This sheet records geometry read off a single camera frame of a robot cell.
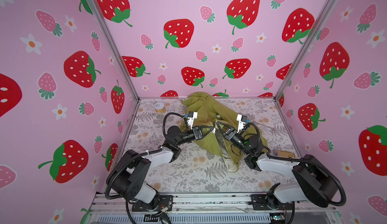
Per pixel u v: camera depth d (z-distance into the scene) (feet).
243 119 2.30
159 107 3.61
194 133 2.21
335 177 1.79
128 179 1.44
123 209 2.39
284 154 2.84
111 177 1.50
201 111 3.51
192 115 2.36
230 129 2.29
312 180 1.42
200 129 2.44
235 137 2.25
